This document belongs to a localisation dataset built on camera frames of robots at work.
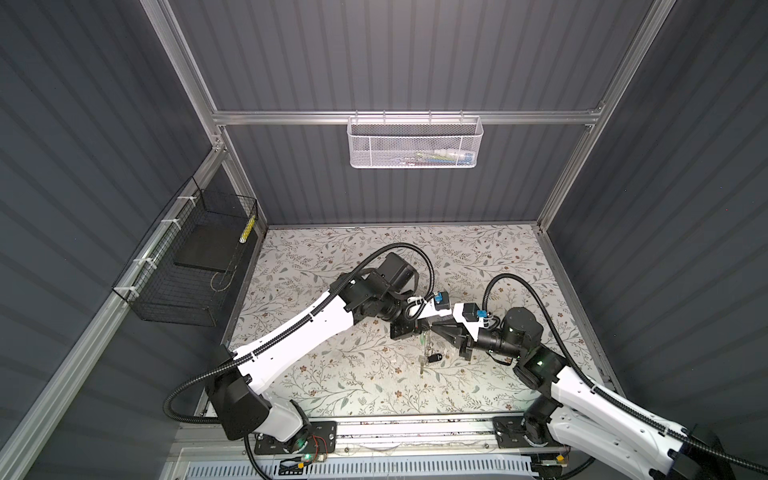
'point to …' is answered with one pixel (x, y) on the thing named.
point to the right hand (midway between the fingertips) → (438, 327)
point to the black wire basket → (186, 272)
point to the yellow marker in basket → (248, 228)
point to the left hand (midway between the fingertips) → (427, 322)
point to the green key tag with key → (422, 338)
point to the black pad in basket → (211, 246)
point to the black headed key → (423, 359)
